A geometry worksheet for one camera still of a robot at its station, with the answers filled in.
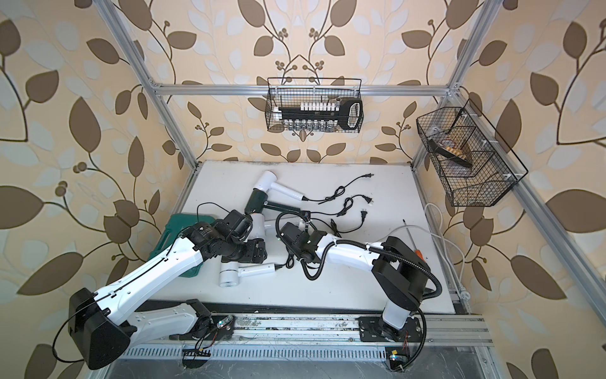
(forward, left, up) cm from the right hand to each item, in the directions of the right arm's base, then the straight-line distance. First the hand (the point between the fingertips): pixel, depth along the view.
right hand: (299, 241), depth 88 cm
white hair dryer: (-11, +24, -1) cm, 27 cm away
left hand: (-8, +15, +8) cm, 18 cm away
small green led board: (-26, +24, -3) cm, 35 cm away
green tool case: (+9, +50, -1) cm, 51 cm away
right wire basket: (+10, -58, +28) cm, 65 cm away
